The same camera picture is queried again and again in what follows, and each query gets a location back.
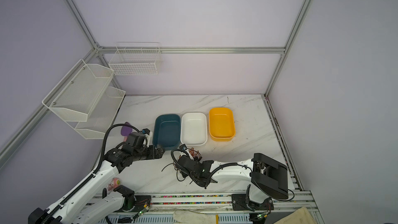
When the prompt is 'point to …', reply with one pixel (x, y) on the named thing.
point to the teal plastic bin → (167, 131)
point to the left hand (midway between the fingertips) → (156, 152)
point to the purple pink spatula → (125, 130)
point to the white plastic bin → (194, 130)
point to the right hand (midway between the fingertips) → (181, 163)
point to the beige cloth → (300, 215)
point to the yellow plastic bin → (222, 126)
